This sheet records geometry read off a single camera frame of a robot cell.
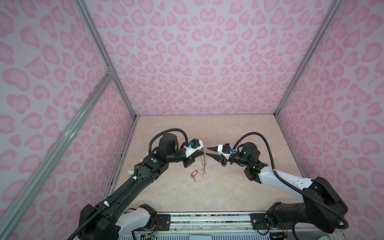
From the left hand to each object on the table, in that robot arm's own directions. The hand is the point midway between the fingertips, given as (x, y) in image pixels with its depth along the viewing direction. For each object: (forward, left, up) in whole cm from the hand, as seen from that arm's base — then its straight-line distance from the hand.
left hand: (202, 149), depth 71 cm
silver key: (-4, +5, -26) cm, 26 cm away
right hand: (0, -3, 0) cm, 4 cm away
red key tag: (-1, +4, -26) cm, 26 cm away
